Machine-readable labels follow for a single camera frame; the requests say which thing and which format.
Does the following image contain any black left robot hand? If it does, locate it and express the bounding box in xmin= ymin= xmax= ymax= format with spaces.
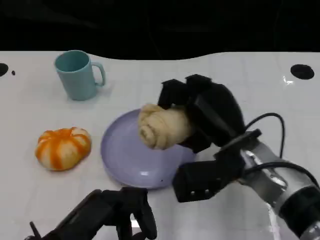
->
xmin=42 ymin=186 xmax=158 ymax=240

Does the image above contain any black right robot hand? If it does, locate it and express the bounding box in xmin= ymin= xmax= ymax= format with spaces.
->
xmin=157 ymin=74 xmax=248 ymax=154

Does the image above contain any beige towel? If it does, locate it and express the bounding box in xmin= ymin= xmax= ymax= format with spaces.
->
xmin=137 ymin=103 xmax=196 ymax=151

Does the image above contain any lilac plate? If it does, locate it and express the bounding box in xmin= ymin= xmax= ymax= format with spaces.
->
xmin=100 ymin=108 xmax=198 ymax=189

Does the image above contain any orange and white bread roll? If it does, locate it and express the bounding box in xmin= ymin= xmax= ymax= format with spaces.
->
xmin=34 ymin=126 xmax=93 ymax=172

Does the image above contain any pale green mug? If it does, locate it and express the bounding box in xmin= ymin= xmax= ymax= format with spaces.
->
xmin=54 ymin=50 xmax=107 ymax=101

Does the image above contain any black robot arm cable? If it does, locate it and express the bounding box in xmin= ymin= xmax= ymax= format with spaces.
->
xmin=243 ymin=161 xmax=320 ymax=188
xmin=243 ymin=112 xmax=286 ymax=159

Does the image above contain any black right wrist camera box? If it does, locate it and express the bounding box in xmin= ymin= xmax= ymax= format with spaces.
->
xmin=172 ymin=147 xmax=247 ymax=203

